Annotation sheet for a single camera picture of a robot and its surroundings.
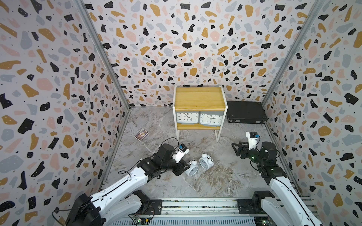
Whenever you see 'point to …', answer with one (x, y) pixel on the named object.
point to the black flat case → (248, 112)
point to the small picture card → (141, 134)
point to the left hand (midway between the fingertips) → (188, 164)
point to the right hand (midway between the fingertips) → (236, 143)
